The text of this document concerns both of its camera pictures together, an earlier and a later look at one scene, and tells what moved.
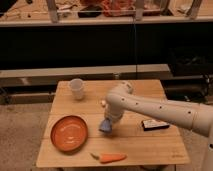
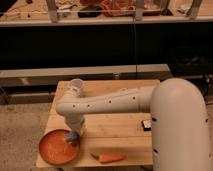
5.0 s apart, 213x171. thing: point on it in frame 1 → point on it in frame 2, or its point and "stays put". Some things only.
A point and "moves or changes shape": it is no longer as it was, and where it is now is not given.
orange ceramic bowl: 69,133 moves or changes shape
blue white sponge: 105,125 → 72,136
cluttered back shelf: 105,13 stays put
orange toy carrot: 109,157 stays put
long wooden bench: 50,77 stays put
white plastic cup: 76,86 stays put
